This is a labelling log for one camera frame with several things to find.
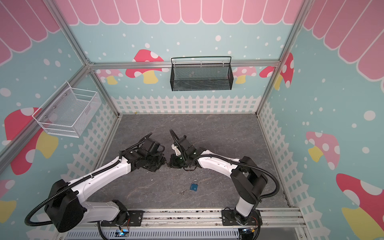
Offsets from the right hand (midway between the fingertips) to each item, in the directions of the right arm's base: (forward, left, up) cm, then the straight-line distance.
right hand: (166, 164), depth 80 cm
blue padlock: (-8, -15, -11) cm, 20 cm away
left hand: (+2, +1, -1) cm, 3 cm away
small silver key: (-11, -8, -12) cm, 18 cm away
